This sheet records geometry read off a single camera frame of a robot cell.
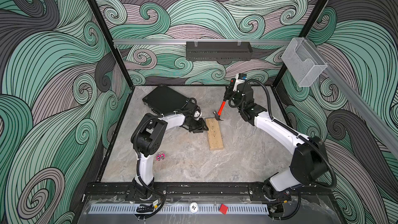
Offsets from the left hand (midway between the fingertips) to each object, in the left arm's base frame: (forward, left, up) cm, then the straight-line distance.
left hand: (206, 128), depth 92 cm
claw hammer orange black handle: (+4, -6, +9) cm, 11 cm away
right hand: (+13, -9, +24) cm, 29 cm away
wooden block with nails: (-5, -4, +1) cm, 6 cm away
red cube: (-39, -6, -3) cm, 40 cm away
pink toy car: (-16, +27, -2) cm, 31 cm away
